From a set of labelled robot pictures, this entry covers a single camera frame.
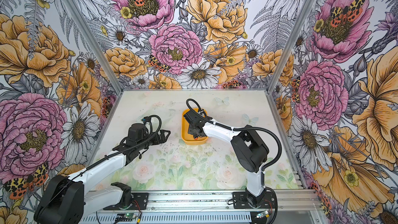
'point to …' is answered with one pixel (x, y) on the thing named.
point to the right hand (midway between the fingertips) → (195, 133)
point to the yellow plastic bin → (187, 139)
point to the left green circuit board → (125, 217)
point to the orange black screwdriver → (196, 137)
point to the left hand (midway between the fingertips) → (164, 137)
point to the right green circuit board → (260, 215)
